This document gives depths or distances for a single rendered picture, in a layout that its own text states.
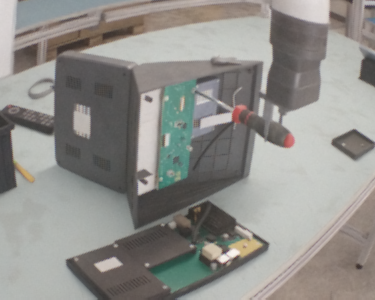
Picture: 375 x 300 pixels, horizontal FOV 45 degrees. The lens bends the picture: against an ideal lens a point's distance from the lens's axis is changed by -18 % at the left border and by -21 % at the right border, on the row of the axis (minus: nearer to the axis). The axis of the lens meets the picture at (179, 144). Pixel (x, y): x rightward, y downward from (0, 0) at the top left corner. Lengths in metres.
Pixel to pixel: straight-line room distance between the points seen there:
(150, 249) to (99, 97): 0.24
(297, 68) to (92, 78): 0.33
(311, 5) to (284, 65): 0.09
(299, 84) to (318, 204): 0.34
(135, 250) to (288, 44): 0.33
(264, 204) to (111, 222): 0.24
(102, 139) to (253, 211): 0.25
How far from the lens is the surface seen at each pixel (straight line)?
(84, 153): 0.83
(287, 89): 0.57
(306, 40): 0.55
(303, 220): 0.81
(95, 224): 0.76
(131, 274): 0.64
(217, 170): 0.87
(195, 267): 0.68
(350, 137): 1.12
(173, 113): 0.72
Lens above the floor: 1.47
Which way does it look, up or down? 29 degrees down
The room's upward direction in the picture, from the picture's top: 5 degrees clockwise
